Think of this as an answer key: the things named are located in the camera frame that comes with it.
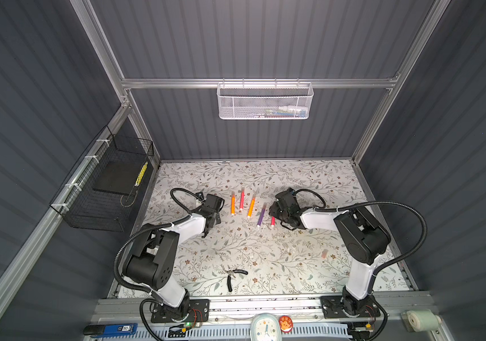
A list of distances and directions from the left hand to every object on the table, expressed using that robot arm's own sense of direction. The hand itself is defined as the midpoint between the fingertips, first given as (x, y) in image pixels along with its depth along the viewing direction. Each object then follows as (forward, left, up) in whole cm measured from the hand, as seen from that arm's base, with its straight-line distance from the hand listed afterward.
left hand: (203, 217), depth 94 cm
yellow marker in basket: (+7, +20, +24) cm, 32 cm away
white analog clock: (-42, -23, 0) cm, 48 cm away
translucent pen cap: (-18, -51, -3) cm, 54 cm away
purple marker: (+2, -27, -3) cm, 27 cm away
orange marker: (+8, -14, -2) cm, 16 cm away
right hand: (+3, -33, -1) cm, 33 cm away
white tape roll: (-44, -71, +6) cm, 84 cm away
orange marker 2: (+3, -21, -2) cm, 22 cm away
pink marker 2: (-2, -32, -2) cm, 32 cm away
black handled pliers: (-23, -12, -4) cm, 27 cm away
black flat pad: (+2, +25, +27) cm, 37 cm away
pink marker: (+11, -18, -3) cm, 21 cm away
